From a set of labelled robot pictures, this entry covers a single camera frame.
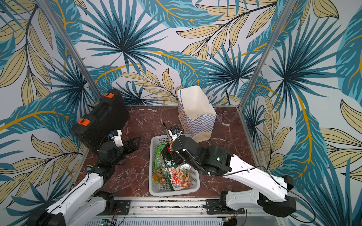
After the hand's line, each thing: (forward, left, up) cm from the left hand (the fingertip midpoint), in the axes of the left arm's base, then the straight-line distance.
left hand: (136, 140), depth 82 cm
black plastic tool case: (+16, +18, +5) cm, 25 cm away
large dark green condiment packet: (-17, -25, -5) cm, 31 cm away
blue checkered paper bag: (+9, -34, +12) cm, 38 cm away
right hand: (-11, -23, +16) cm, 30 cm away
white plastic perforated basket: (-23, -14, -14) cm, 30 cm away
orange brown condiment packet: (-17, -14, -11) cm, 24 cm away
